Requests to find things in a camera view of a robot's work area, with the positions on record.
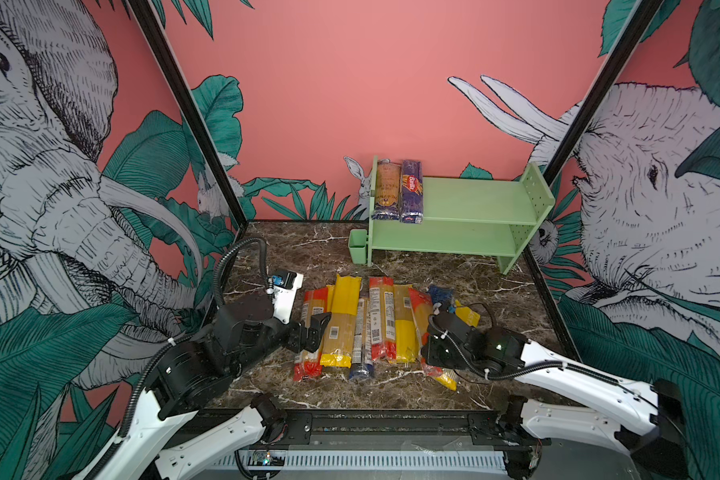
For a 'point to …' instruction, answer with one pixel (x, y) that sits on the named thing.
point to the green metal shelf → (489, 216)
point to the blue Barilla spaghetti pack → (412, 206)
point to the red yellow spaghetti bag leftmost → (309, 364)
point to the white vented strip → (359, 460)
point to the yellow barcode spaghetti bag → (407, 339)
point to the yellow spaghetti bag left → (342, 301)
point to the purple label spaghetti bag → (362, 366)
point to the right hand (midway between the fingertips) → (417, 351)
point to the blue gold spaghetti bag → (387, 190)
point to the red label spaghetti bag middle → (383, 318)
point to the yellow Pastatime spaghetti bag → (447, 379)
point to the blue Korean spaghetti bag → (439, 294)
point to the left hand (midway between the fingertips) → (312, 305)
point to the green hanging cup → (357, 244)
